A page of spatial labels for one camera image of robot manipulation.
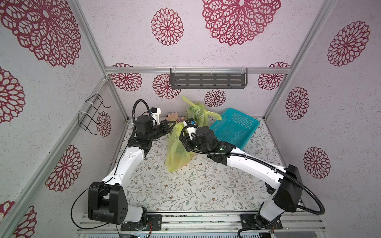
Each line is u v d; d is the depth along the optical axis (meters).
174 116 1.10
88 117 0.75
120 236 0.70
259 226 0.61
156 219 0.75
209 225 0.73
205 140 0.56
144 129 0.60
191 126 0.62
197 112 0.95
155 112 0.71
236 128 1.14
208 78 0.98
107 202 0.41
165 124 0.69
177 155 0.79
